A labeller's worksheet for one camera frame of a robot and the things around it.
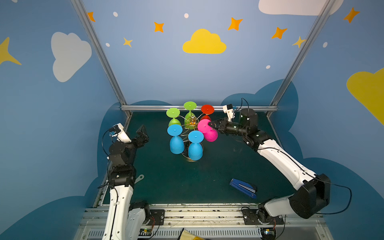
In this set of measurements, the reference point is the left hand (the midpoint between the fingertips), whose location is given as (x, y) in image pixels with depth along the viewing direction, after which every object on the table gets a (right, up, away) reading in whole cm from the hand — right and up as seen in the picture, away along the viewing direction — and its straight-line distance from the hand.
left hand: (134, 128), depth 70 cm
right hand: (+36, +3, +1) cm, 36 cm away
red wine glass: (+36, +10, +12) cm, 39 cm away
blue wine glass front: (+29, -11, +5) cm, 31 cm away
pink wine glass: (+37, -4, +9) cm, 39 cm away
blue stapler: (+56, -33, +12) cm, 66 cm away
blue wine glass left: (+19, -8, +8) cm, 22 cm away
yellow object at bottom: (+24, -50, -1) cm, 56 cm away
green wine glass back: (+26, +5, +7) cm, 28 cm away
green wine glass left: (+17, +8, +11) cm, 22 cm away
